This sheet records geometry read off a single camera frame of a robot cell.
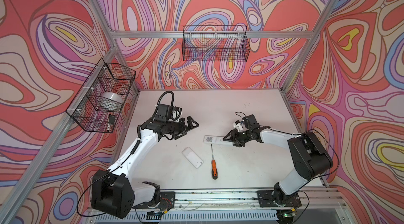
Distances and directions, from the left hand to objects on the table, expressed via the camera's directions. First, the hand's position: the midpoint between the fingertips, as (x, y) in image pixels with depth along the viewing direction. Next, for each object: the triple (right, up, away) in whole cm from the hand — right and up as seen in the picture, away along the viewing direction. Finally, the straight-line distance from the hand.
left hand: (194, 127), depth 78 cm
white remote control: (+12, -9, +12) cm, 19 cm away
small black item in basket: (-39, +5, -5) cm, 40 cm away
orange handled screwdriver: (+10, -24, +2) cm, 26 cm away
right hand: (+18, -11, +11) cm, 23 cm away
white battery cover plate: (-1, -18, +8) cm, 20 cm away
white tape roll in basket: (-38, +13, -8) cm, 41 cm away
